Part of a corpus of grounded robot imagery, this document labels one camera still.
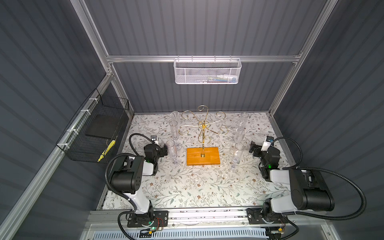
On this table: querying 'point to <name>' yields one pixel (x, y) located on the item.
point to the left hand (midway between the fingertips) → (156, 144)
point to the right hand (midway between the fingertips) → (262, 143)
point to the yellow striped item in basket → (107, 150)
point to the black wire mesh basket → (103, 121)
